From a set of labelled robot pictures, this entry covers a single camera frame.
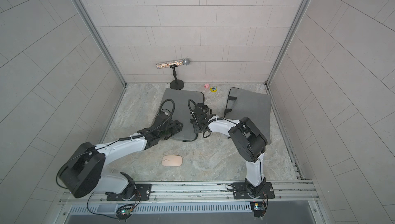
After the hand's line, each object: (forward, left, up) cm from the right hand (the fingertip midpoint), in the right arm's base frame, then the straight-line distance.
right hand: (198, 127), depth 95 cm
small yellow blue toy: (+29, -12, +3) cm, 31 cm away
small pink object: (+32, -7, +5) cm, 33 cm away
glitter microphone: (+35, +6, +26) cm, 44 cm away
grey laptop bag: (+11, -39, +3) cm, 41 cm away
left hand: (-2, +8, +8) cm, 12 cm away
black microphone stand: (+35, +16, +5) cm, 39 cm away
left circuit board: (-41, +32, +5) cm, 53 cm away
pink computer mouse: (-20, +14, +3) cm, 25 cm away
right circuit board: (-42, -26, -1) cm, 50 cm away
